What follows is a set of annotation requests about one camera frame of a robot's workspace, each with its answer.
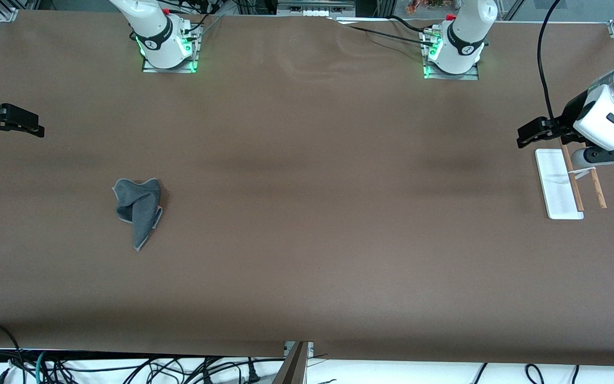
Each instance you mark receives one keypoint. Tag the white power strip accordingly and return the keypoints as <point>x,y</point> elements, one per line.
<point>315,13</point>

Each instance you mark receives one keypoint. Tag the white wooden towel rack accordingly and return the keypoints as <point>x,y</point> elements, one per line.
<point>557,186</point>

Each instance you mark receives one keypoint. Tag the small metal bracket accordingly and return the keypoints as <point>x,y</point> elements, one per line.
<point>310,349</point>

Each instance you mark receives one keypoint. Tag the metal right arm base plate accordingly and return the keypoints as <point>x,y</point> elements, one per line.
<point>152,69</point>

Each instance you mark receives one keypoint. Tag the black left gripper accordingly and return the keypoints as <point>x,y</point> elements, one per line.
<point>570,114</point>

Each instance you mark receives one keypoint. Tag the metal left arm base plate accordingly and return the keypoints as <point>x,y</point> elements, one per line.
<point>467,77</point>

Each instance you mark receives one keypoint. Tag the grey and pink towel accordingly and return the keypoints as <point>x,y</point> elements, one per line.
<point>142,213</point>

